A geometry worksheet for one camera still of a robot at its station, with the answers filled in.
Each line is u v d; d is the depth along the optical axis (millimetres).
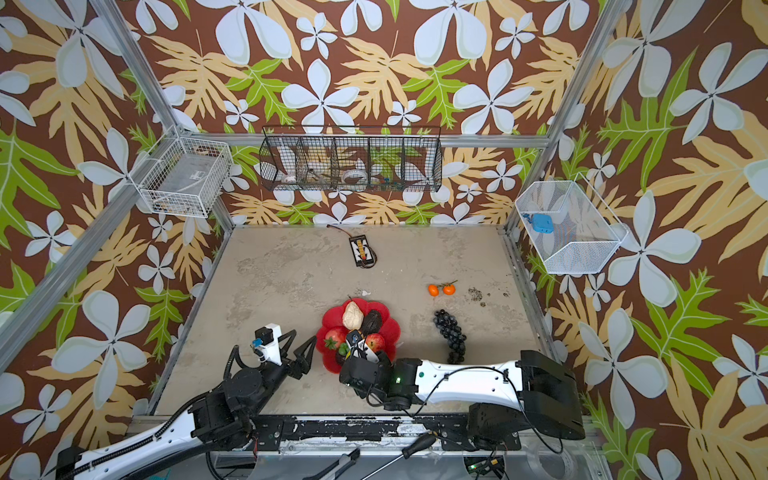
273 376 658
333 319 926
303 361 674
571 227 836
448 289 992
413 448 711
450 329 879
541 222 865
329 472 688
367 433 751
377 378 560
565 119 863
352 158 977
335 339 858
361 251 1112
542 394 407
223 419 583
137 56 750
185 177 862
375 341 840
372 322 897
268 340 638
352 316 884
